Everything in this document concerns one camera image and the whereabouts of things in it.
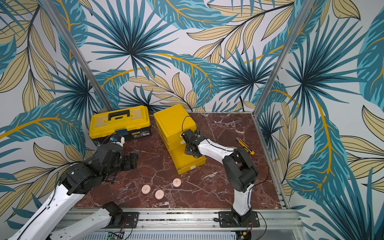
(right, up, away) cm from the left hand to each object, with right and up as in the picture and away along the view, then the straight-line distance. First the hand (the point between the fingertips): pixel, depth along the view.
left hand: (129, 160), depth 68 cm
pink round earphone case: (+20, -16, +16) cm, 30 cm away
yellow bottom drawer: (+24, -6, +23) cm, 34 cm away
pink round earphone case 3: (+11, -21, +12) cm, 27 cm away
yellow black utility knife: (+65, +1, +32) cm, 72 cm away
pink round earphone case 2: (+3, -19, +13) cm, 23 cm away
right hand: (+28, +1, +26) cm, 38 cm away
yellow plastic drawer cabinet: (+17, +17, +17) cm, 30 cm away
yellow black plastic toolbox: (-7, +20, +25) cm, 33 cm away
